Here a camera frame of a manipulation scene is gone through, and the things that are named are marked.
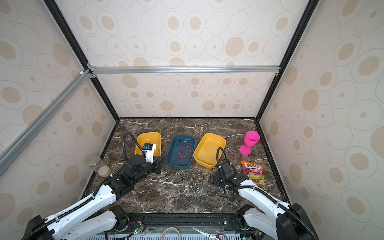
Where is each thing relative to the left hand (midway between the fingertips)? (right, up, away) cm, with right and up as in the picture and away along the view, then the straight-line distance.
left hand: (169, 156), depth 75 cm
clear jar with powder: (-43, -10, +15) cm, 46 cm away
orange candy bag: (+48, -11, +13) cm, 51 cm away
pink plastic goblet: (+48, +9, +17) cm, 52 cm away
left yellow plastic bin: (-16, +8, +31) cm, 36 cm away
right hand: (+26, -15, +11) cm, 32 cm away
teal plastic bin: (0, +3, +28) cm, 28 cm away
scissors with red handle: (+25, -37, -5) cm, 45 cm away
